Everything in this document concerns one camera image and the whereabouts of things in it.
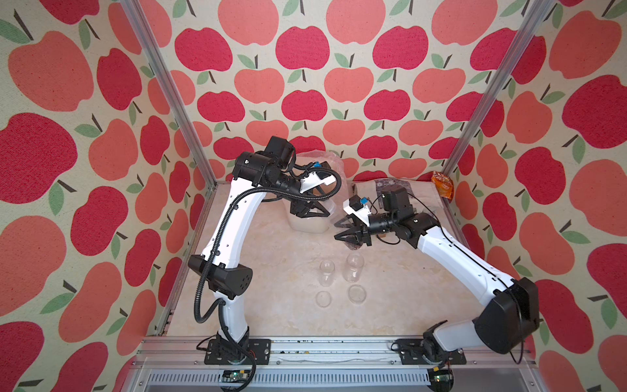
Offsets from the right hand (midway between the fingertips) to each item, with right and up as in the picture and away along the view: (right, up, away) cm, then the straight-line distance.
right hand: (338, 234), depth 73 cm
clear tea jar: (+2, +3, -2) cm, 4 cm away
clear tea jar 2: (-3, -16, +10) cm, 19 cm away
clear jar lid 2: (-4, -25, +13) cm, 29 cm away
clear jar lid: (+8, -23, +13) cm, 28 cm away
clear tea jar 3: (+7, -15, +14) cm, 21 cm away
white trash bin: (-8, +2, +15) cm, 17 cm away
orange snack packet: (+55, +18, +41) cm, 71 cm away
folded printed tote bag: (+38, +11, +26) cm, 48 cm away
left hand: (-4, +8, -7) cm, 11 cm away
